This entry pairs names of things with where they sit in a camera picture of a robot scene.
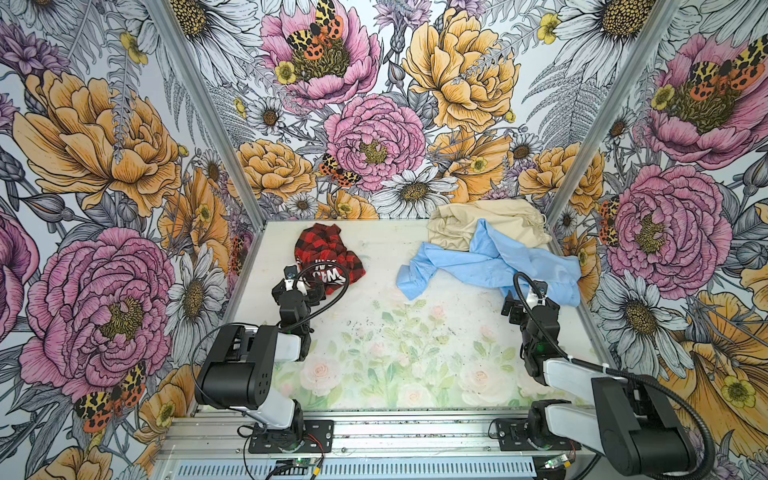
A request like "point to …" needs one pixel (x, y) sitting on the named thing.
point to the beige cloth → (454, 226)
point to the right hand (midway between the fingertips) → (525, 300)
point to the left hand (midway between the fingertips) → (302, 283)
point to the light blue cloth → (498, 258)
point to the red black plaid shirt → (322, 257)
